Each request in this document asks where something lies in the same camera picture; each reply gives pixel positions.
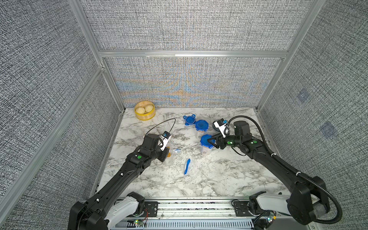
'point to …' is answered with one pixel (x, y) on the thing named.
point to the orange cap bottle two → (169, 155)
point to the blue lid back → (189, 120)
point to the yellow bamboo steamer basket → (146, 116)
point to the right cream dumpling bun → (149, 108)
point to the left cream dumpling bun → (140, 110)
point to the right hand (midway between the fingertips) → (210, 135)
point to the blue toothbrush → (188, 163)
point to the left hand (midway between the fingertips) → (168, 146)
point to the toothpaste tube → (177, 150)
